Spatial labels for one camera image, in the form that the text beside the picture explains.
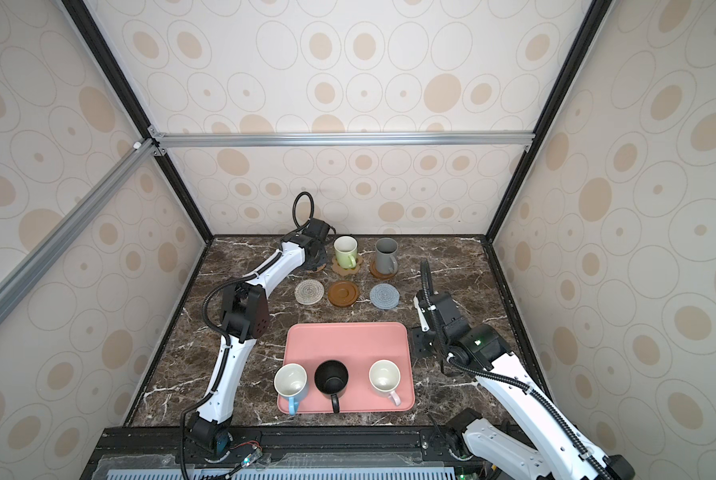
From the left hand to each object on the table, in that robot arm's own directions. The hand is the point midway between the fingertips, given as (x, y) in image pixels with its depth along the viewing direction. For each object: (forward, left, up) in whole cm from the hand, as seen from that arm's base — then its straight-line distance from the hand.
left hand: (325, 251), depth 104 cm
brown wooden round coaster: (-3, -17, -8) cm, 20 cm away
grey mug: (-3, -21, 0) cm, 22 cm away
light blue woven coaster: (-13, -21, -9) cm, 26 cm away
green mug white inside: (0, -8, +1) cm, 8 cm away
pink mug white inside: (-42, -20, -6) cm, 46 cm away
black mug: (-41, -5, -6) cm, 42 cm away
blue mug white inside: (-43, +6, -3) cm, 44 cm away
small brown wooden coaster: (-12, -6, -8) cm, 16 cm away
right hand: (-35, -28, +9) cm, 46 cm away
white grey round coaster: (-12, +5, -8) cm, 15 cm away
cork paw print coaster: (-3, -7, -9) cm, 12 cm away
